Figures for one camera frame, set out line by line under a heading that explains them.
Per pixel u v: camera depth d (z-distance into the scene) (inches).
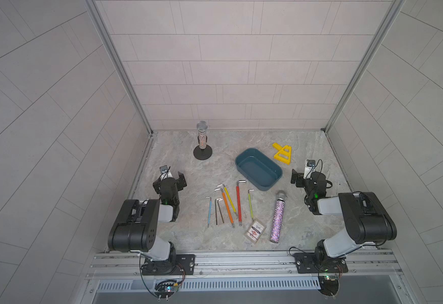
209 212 33.6
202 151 40.8
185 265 27.6
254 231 30.8
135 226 17.5
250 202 34.1
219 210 33.4
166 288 25.6
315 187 27.9
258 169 40.2
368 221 17.7
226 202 34.4
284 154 41.4
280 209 32.5
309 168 31.0
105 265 27.9
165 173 30.3
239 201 34.5
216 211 33.3
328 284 26.8
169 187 26.8
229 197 35.0
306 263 27.9
